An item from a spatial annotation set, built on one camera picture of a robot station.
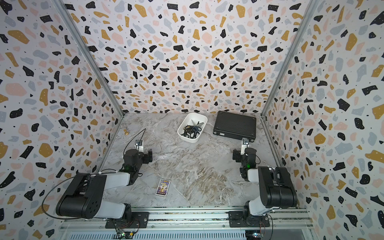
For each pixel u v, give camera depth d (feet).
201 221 2.45
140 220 2.41
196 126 3.60
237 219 2.40
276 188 1.51
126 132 3.58
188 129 3.59
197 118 3.94
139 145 2.62
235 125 3.52
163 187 2.73
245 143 2.72
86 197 1.42
